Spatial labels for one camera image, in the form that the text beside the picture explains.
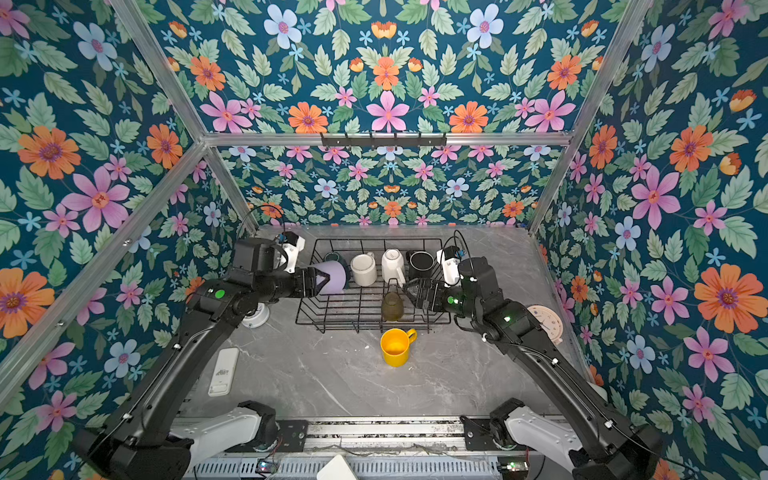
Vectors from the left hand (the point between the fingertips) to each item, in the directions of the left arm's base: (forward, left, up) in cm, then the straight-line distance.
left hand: (322, 270), depth 70 cm
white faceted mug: (+15, -16, -17) cm, 28 cm away
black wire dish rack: (+6, -6, -28) cm, 30 cm away
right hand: (-5, -22, -2) cm, 23 cm away
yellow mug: (-8, -16, -28) cm, 33 cm away
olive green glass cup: (+2, -16, -23) cm, 28 cm away
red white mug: (+14, -7, -21) cm, 26 cm away
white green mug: (+17, +2, -16) cm, 24 cm away
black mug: (+13, -25, -17) cm, 33 cm away
